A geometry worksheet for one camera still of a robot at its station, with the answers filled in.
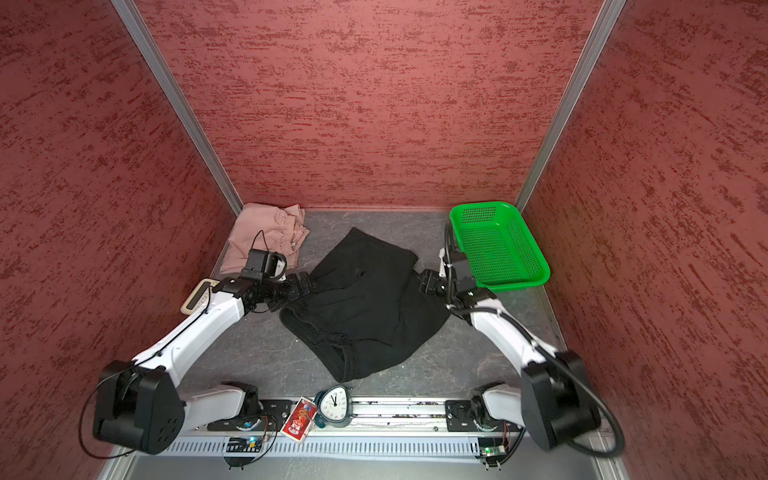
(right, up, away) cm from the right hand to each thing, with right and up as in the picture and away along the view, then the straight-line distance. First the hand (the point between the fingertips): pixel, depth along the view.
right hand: (421, 284), depth 87 cm
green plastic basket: (+34, +8, +26) cm, 43 cm away
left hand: (-34, -3, -3) cm, 35 cm away
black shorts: (-18, -8, +5) cm, 20 cm away
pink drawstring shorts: (-58, +18, +24) cm, 65 cm away
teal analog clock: (-23, -28, -15) cm, 39 cm away
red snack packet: (-32, -31, -15) cm, 47 cm away
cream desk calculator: (-72, -5, +7) cm, 72 cm away
